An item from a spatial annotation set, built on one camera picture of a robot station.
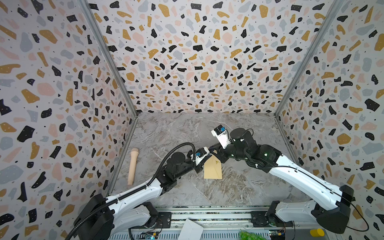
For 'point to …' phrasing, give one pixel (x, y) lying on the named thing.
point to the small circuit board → (149, 235)
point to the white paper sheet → (191, 231)
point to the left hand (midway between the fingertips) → (209, 150)
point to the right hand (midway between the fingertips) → (208, 146)
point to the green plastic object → (247, 235)
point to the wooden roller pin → (133, 156)
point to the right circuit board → (276, 234)
